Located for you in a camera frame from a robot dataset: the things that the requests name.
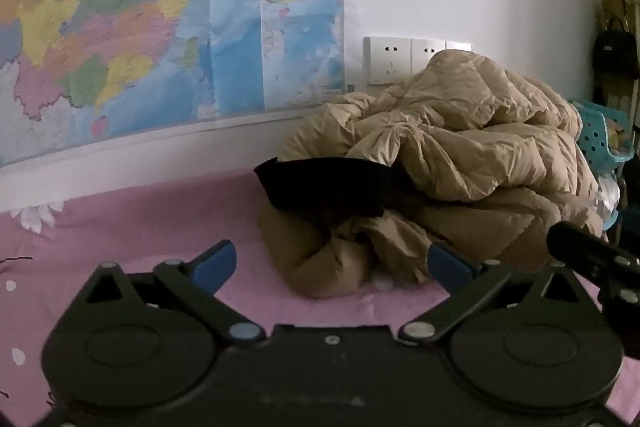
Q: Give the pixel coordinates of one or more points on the clear plastic bag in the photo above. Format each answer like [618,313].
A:
[607,199]

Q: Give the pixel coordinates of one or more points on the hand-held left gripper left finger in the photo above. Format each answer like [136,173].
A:
[215,263]

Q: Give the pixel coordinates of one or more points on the colourful wall map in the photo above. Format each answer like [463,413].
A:
[150,17]

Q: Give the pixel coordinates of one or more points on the pink floral bed sheet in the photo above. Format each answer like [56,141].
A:
[125,217]

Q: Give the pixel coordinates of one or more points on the black hanging bag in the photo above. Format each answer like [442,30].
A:
[614,54]

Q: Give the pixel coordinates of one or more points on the tan down jacket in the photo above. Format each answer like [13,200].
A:
[475,147]

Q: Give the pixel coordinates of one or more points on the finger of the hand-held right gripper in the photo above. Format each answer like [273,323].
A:
[590,252]

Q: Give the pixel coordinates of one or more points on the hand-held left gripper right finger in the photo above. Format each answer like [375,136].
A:
[448,268]

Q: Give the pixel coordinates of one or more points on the turquoise plastic basket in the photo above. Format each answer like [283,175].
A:
[597,139]

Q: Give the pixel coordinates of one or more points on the white wall socket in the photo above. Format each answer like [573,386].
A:
[426,52]
[459,46]
[386,59]

